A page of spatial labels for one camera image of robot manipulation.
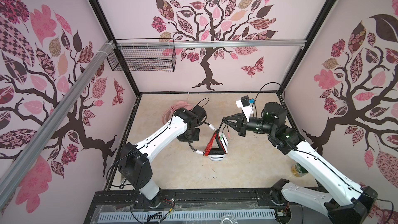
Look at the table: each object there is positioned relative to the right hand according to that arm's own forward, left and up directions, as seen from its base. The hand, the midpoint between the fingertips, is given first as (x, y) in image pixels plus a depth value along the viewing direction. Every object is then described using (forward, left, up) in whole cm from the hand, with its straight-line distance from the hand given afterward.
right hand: (225, 117), depth 62 cm
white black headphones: (-8, +2, -20) cm, 21 cm away
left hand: (0, +17, -21) cm, 27 cm away
